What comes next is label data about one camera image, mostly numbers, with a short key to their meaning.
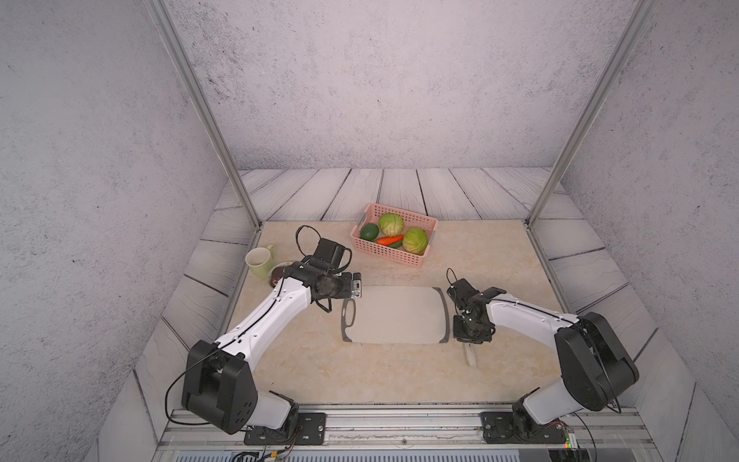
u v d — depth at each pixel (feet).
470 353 2.76
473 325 2.43
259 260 3.23
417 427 2.45
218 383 1.34
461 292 2.42
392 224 3.64
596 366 1.47
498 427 2.39
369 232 3.72
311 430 2.40
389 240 3.65
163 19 2.32
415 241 3.44
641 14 2.31
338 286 2.42
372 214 3.98
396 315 3.14
